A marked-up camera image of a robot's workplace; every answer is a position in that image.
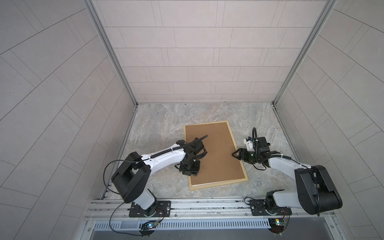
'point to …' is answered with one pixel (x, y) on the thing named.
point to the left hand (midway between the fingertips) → (200, 173)
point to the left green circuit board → (147, 227)
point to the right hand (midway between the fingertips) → (235, 156)
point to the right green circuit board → (278, 225)
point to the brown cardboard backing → (218, 164)
